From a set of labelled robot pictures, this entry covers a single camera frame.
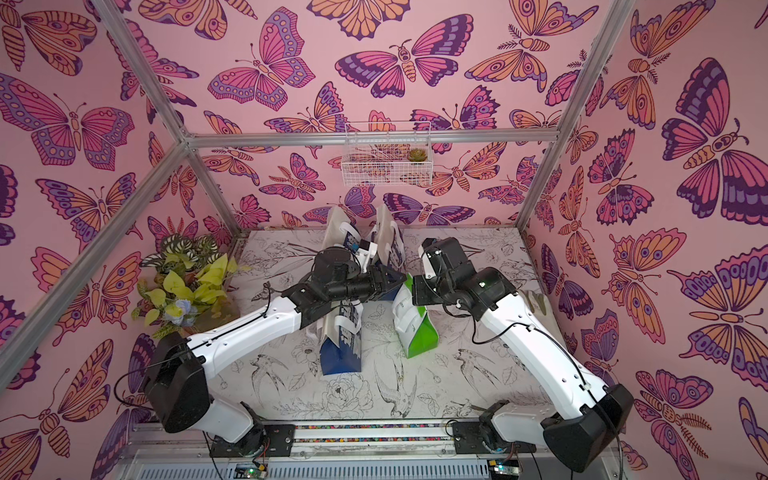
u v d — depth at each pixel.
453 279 0.52
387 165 1.06
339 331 0.73
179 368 0.48
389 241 0.89
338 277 0.61
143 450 0.73
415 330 0.74
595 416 0.37
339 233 0.90
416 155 0.92
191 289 0.77
